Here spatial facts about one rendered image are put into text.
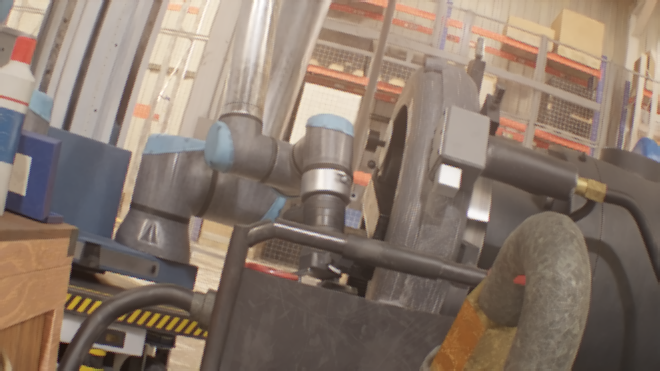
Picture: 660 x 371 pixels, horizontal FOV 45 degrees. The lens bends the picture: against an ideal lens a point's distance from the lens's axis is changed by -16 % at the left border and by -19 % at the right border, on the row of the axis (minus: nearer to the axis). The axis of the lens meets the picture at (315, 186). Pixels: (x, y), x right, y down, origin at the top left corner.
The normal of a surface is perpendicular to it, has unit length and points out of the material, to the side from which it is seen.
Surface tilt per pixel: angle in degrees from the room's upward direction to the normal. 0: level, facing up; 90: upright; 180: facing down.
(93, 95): 90
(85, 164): 90
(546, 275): 72
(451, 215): 82
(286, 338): 90
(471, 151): 68
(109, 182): 90
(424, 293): 105
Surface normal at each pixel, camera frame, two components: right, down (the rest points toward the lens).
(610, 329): -0.04, 0.26
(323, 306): 0.04, -0.04
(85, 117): 0.72, 0.16
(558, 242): -0.21, -0.83
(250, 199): 0.35, 0.22
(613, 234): 0.14, -0.39
